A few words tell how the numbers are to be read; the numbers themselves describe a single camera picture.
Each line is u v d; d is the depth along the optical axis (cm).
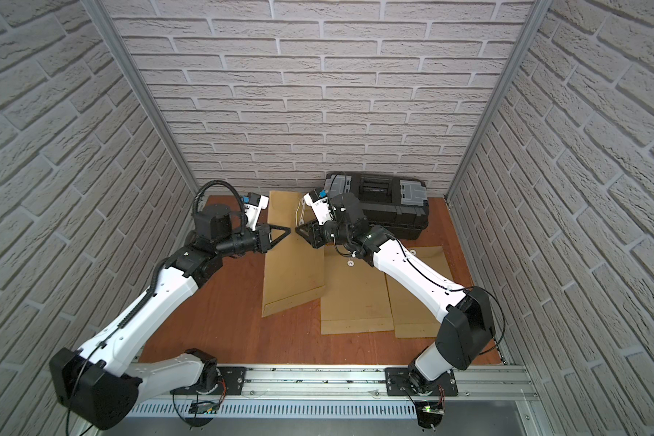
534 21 70
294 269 72
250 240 62
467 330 42
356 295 89
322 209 66
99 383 37
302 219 74
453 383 74
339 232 62
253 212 63
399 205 94
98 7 69
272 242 67
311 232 68
